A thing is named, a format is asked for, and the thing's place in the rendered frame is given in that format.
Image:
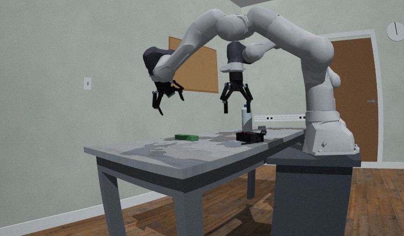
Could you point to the black power strip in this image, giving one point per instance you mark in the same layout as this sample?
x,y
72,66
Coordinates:
x,y
249,137

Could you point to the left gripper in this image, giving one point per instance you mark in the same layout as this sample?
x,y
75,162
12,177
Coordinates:
x,y
160,86

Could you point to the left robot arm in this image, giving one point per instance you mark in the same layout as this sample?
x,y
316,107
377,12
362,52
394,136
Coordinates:
x,y
325,134

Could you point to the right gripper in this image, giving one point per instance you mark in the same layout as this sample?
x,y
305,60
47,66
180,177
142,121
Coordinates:
x,y
236,84

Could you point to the white bottle with blue cap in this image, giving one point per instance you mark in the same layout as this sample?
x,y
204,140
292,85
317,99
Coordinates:
x,y
246,120

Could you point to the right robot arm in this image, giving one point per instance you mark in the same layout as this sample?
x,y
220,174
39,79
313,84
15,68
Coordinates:
x,y
238,54

